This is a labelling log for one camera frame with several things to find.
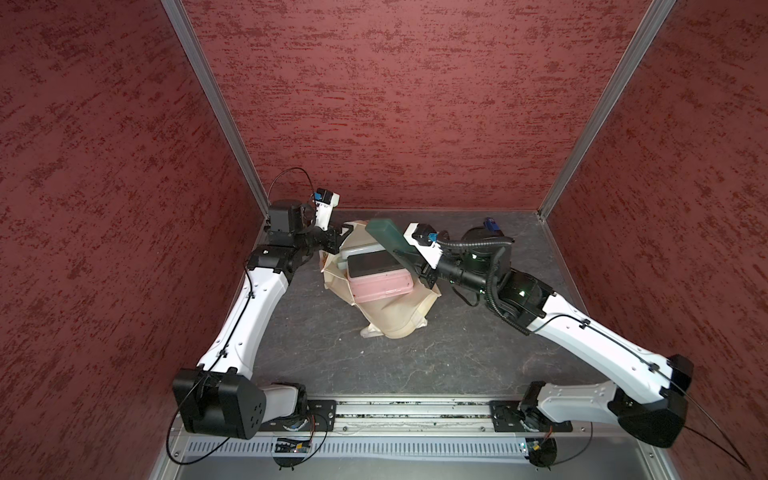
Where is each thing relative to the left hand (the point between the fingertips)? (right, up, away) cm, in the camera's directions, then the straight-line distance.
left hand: (348, 233), depth 75 cm
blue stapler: (+51, +4, +38) cm, 63 cm away
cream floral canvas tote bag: (+12, -24, +9) cm, 29 cm away
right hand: (+13, -4, -13) cm, 19 cm away
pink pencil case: (+9, -16, +13) cm, 23 cm away
